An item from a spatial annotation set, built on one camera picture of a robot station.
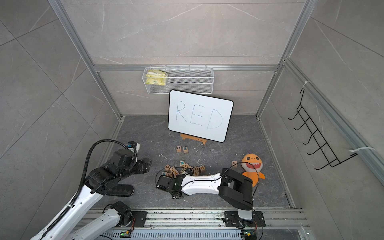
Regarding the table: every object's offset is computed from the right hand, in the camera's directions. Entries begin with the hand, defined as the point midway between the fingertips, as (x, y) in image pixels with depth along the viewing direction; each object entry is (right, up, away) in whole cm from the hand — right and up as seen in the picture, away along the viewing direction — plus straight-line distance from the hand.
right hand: (173, 188), depth 82 cm
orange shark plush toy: (+46, +13, +3) cm, 48 cm away
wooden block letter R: (+2, +20, +16) cm, 25 cm away
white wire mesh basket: (+1, +67, +19) cm, 70 cm away
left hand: (-12, +18, -9) cm, 24 cm away
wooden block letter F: (+37, +12, +8) cm, 40 cm away
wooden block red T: (+1, +7, +5) cm, 9 cm away
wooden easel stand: (+19, +25, +19) cm, 36 cm away
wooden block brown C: (-4, +10, +6) cm, 12 cm away
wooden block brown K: (+13, +7, +4) cm, 15 cm away
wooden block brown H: (+17, +9, +6) cm, 20 cm away
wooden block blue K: (+4, +12, +8) cm, 16 cm away
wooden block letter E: (+6, +20, +16) cm, 26 cm away
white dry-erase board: (+18, +41, +9) cm, 46 cm away
